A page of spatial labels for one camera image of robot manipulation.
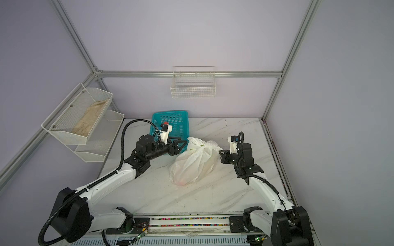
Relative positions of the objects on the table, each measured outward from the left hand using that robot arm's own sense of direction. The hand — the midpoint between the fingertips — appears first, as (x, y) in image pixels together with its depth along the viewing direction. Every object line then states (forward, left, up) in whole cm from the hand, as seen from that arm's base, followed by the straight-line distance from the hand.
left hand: (183, 140), depth 75 cm
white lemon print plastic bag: (-8, -5, -10) cm, 14 cm away
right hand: (0, -19, -10) cm, 21 cm away
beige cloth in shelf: (+7, +50, +4) cm, 51 cm away
